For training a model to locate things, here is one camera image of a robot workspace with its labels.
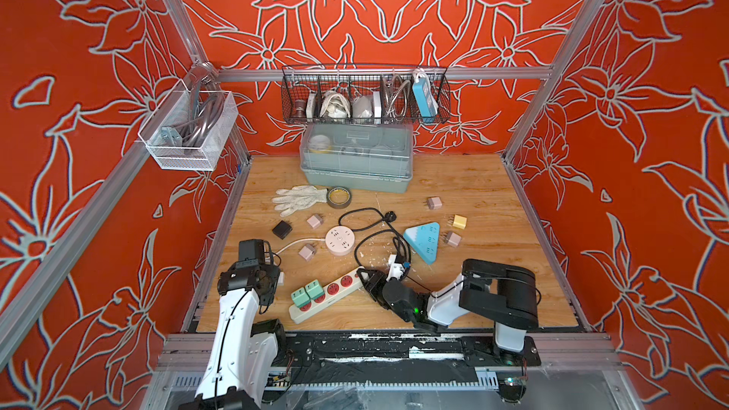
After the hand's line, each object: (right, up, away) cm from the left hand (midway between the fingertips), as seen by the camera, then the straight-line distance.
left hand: (274, 276), depth 82 cm
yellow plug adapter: (+61, +13, +16) cm, 64 cm away
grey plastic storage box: (+29, +36, +11) cm, 48 cm away
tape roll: (+17, +22, +25) cm, 37 cm away
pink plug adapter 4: (+57, +8, +11) cm, 58 cm away
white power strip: (+18, -4, -2) cm, 18 cm away
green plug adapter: (+9, -4, -6) cm, 11 cm away
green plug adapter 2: (+13, -2, -5) cm, 14 cm away
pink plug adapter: (+10, +14, +16) cm, 23 cm away
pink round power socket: (+19, +8, +11) cm, 23 cm away
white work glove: (+2, +22, +25) cm, 33 cm away
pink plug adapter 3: (+53, +20, +20) cm, 60 cm away
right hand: (+23, -1, 0) cm, 23 cm away
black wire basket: (+25, +59, +17) cm, 66 cm away
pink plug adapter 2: (+8, +5, +9) cm, 13 cm away
